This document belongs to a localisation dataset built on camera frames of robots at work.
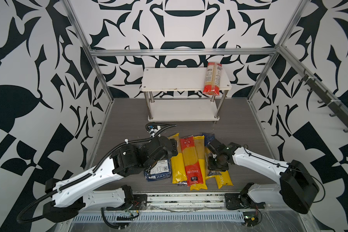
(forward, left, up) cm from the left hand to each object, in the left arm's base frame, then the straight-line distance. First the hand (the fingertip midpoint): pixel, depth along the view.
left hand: (168, 141), depth 65 cm
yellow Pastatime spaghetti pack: (-10, -29, -26) cm, 40 cm away
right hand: (-3, -22, -26) cm, 34 cm away
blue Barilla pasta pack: (-5, +4, -21) cm, 22 cm away
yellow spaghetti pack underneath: (+9, -18, -23) cm, 31 cm away
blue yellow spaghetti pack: (+15, -25, -24) cm, 38 cm away
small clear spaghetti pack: (-8, -23, -22) cm, 33 cm away
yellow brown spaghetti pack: (-8, -5, -22) cm, 24 cm away
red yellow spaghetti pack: (-1, -12, -23) cm, 26 cm away
